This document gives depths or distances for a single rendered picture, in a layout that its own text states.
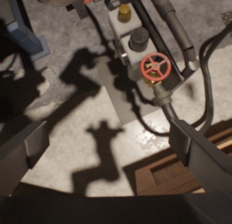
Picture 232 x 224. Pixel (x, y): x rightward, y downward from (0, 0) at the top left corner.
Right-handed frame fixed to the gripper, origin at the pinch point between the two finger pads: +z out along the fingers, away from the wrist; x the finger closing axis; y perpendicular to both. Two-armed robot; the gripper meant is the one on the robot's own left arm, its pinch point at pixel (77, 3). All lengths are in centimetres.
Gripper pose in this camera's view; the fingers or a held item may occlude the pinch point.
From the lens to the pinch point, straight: 54.9
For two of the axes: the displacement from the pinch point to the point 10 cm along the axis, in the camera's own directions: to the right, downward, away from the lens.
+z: 0.9, 1.3, 9.9
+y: 9.1, -4.1, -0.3
